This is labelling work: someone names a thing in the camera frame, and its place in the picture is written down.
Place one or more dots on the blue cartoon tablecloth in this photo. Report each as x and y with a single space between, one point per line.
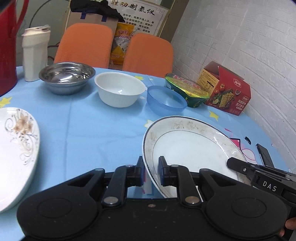
79 133

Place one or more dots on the white ceramic bowl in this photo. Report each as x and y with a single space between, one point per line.
118 90

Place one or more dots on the white tumbler cup with lid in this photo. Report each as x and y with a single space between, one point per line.
35 51

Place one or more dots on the yellow snack bag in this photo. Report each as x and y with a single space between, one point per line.
122 36

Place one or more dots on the brown cardboard box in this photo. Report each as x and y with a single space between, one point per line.
73 18

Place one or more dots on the white floral pattern plate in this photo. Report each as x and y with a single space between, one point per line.
20 142

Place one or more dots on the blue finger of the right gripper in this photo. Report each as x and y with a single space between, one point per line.
265 156

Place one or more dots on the black cloth on box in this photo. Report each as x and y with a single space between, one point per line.
95 7

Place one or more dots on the red thermos jug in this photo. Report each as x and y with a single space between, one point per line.
10 25

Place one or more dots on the orange chair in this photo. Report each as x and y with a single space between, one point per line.
86 43
149 55

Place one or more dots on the left orange chair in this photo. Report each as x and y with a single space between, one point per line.
86 43

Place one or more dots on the right orange chair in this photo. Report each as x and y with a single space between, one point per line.
149 55

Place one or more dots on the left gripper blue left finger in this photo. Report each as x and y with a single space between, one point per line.
118 182

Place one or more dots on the white poster with Chinese text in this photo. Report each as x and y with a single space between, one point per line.
145 16

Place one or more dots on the red cracker box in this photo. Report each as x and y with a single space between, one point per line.
228 91

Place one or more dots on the instant noodle bowl green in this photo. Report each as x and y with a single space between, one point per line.
193 94

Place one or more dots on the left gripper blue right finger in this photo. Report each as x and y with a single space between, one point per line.
185 182

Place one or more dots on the blue translucent plastic bowl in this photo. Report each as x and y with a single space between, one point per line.
164 101

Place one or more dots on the white plate with dark rim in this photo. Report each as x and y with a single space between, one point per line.
191 143

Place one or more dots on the person's right hand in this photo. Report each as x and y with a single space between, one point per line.
289 225

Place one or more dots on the stainless steel bowl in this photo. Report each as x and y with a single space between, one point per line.
66 78

